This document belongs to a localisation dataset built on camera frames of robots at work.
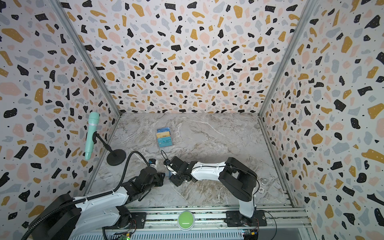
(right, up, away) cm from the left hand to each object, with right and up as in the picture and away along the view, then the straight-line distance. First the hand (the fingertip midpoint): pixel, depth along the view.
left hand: (167, 172), depth 86 cm
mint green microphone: (-33, +30, -13) cm, 47 cm away
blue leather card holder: (0, -2, +3) cm, 4 cm away
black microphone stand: (-34, +7, +9) cm, 36 cm away
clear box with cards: (-6, +19, +17) cm, 26 cm away
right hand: (+4, -1, +1) cm, 4 cm away
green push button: (+12, -19, -14) cm, 27 cm away
